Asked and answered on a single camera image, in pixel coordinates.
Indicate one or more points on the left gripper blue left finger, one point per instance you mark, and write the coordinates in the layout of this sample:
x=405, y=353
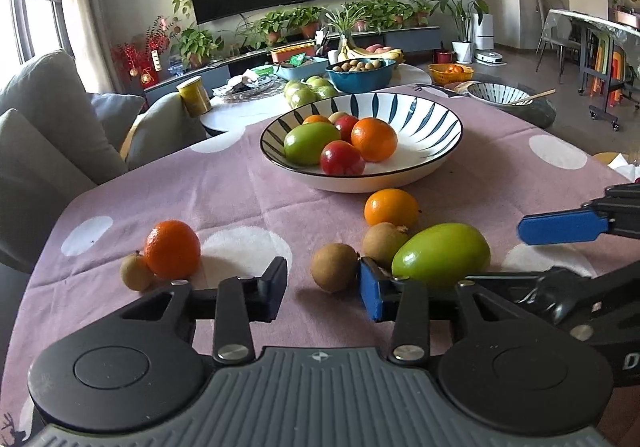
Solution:
x=262, y=296

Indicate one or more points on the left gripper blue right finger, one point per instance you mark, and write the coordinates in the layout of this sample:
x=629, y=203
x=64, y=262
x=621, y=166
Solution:
x=382, y=295

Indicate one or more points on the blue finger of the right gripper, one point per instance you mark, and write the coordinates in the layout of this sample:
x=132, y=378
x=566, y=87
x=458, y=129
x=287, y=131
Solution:
x=581, y=225

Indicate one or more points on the green mango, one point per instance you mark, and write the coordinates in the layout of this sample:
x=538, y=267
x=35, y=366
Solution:
x=304, y=144
x=442, y=255

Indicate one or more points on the large orange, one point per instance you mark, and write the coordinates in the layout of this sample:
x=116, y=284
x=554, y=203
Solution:
x=375, y=139

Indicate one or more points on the red apple group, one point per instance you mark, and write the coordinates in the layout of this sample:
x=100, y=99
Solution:
x=345, y=124

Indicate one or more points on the small orange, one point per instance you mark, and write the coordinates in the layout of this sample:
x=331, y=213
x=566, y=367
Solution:
x=392, y=205
x=316, y=118

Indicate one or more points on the brown kiwi right group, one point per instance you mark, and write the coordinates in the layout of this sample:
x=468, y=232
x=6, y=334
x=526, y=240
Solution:
x=334, y=266

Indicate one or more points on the small orange behind mango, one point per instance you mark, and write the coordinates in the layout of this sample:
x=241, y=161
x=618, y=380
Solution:
x=392, y=205

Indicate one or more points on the pink polka dot tablecloth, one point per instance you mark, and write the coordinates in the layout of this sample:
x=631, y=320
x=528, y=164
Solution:
x=246, y=210

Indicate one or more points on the orange left group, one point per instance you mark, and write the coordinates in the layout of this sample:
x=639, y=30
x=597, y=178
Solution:
x=172, y=250

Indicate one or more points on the dark round side table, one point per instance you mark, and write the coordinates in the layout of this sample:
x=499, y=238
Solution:
x=539, y=113

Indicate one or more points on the small brown fruit left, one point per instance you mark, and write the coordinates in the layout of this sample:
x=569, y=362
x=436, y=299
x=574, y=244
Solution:
x=135, y=272

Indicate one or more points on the wooden spoon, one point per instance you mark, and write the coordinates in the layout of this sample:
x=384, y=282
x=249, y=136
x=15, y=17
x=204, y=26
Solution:
x=532, y=96

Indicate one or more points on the small striped bowl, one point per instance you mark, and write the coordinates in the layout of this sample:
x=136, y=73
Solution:
x=498, y=95

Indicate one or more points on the dining table with cloth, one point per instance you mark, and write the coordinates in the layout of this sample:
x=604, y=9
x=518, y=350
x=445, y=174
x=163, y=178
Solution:
x=608, y=61

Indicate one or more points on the large striped white bowl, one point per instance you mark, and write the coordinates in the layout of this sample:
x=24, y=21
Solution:
x=428, y=132

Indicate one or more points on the orange basket of tangerines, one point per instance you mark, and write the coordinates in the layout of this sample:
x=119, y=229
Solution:
x=447, y=73

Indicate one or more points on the tray of green apples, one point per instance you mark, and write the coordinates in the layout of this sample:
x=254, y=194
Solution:
x=300, y=93

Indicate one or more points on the tall plant white pot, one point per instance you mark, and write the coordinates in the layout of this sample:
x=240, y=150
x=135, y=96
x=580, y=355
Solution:
x=463, y=14

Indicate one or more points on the small red pot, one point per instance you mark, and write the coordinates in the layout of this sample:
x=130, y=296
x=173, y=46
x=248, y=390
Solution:
x=443, y=56

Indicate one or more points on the yellow tin can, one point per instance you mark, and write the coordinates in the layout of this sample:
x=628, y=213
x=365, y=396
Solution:
x=194, y=96

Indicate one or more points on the glass plate of snacks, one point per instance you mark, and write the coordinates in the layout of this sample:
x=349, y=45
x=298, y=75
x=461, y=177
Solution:
x=245, y=88

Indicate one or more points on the grey dining chair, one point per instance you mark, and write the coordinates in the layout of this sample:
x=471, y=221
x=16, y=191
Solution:
x=555, y=35

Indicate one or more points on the blue bowl of kiwis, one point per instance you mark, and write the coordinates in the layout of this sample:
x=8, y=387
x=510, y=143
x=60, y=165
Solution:
x=355, y=76

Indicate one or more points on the light blue snack tray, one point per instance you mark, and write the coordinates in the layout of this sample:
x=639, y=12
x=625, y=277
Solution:
x=312, y=66

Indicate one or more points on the dark tv cabinet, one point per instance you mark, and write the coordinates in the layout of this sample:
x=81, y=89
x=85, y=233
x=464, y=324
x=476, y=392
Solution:
x=416, y=40

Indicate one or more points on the orange box on cabinet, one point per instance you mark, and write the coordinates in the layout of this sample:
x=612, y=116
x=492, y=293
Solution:
x=284, y=53

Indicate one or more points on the banana bunch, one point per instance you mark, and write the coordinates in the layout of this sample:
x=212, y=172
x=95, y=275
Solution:
x=372, y=51

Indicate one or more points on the potted green plant left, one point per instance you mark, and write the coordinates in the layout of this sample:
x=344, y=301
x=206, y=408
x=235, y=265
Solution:
x=197, y=47

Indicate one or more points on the grey sofa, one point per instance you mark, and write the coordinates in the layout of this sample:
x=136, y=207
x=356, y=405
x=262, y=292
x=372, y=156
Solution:
x=58, y=141

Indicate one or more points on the red berry decoration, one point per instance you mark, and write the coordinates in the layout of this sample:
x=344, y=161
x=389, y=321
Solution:
x=139, y=59

